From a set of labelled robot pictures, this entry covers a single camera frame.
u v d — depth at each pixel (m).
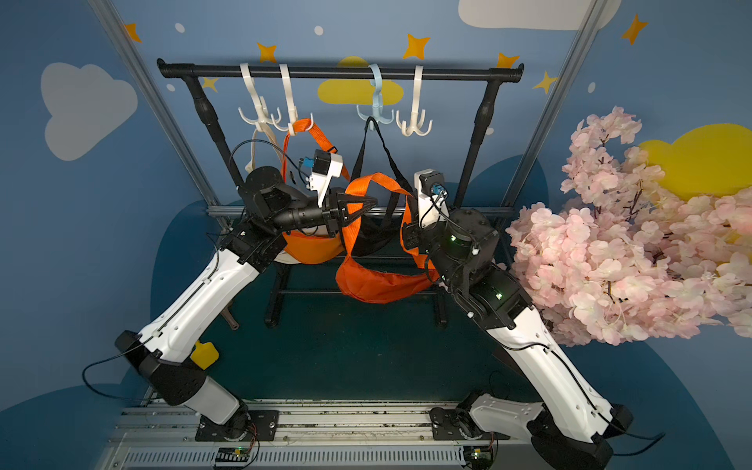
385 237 0.59
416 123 0.60
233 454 0.73
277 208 0.49
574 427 0.36
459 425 0.66
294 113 0.58
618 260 0.40
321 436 0.74
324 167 0.47
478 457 0.73
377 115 0.61
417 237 0.50
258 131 0.59
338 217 0.51
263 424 0.75
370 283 0.69
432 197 0.44
